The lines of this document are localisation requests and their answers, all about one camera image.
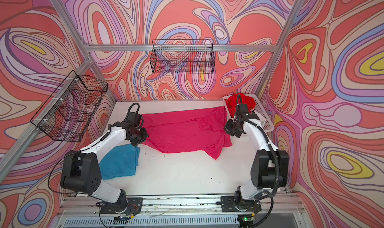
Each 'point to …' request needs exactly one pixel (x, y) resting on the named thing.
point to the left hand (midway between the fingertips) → (150, 136)
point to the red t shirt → (231, 102)
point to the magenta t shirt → (200, 130)
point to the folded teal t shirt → (121, 161)
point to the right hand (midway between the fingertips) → (227, 132)
